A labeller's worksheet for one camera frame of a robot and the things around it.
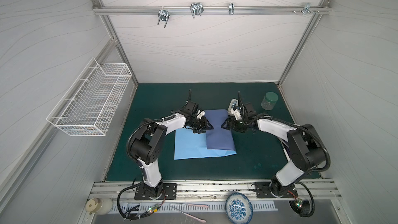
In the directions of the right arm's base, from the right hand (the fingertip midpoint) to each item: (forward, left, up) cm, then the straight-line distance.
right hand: (229, 123), depth 92 cm
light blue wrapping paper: (-13, +8, +2) cm, 15 cm away
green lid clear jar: (+16, -26, +3) cm, 31 cm away
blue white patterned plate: (-41, -3, -4) cm, 42 cm away
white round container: (-45, +57, +4) cm, 72 cm away
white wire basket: (-11, +67, +27) cm, 73 cm away
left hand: (-4, +9, +2) cm, 10 cm away
